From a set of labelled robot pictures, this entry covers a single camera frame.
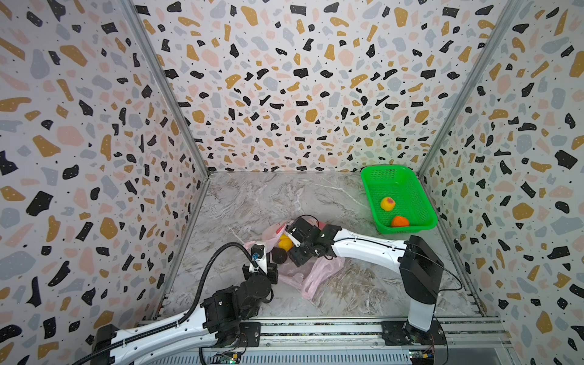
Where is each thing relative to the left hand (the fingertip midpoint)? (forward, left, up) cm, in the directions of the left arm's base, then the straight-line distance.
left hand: (272, 250), depth 73 cm
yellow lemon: (+10, -3, -14) cm, 17 cm away
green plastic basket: (+35, -57, -19) cm, 69 cm away
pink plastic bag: (-8, -13, -2) cm, 15 cm away
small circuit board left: (-27, +14, -18) cm, 35 cm away
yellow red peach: (+28, -49, -14) cm, 58 cm away
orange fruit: (+19, -52, -13) cm, 57 cm away
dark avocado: (+4, -1, -13) cm, 13 cm away
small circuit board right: (-28, -47, -19) cm, 58 cm away
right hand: (+5, -6, -9) cm, 12 cm away
